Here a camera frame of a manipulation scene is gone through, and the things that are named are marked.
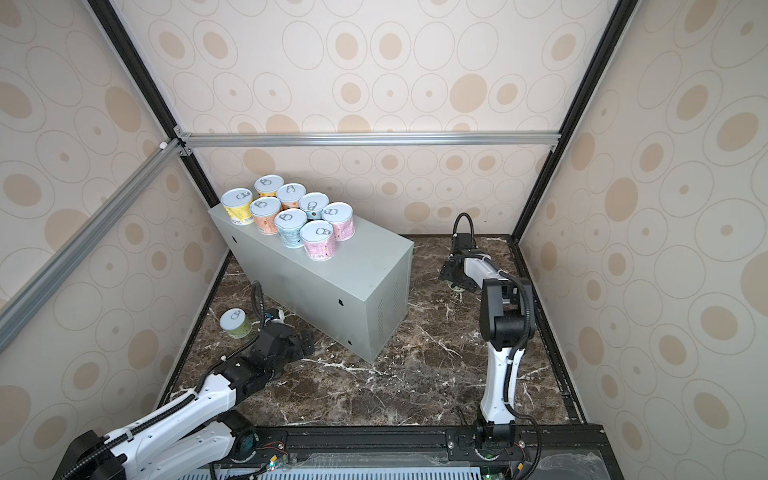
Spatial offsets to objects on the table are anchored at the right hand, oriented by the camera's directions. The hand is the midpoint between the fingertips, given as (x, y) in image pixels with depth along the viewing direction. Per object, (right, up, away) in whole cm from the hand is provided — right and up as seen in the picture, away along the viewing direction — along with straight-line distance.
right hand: (457, 277), depth 105 cm
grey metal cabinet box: (-30, -2, -43) cm, 52 cm away
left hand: (-46, -15, -21) cm, 53 cm away
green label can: (-1, -4, -1) cm, 4 cm away
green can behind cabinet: (-71, -13, -15) cm, 73 cm away
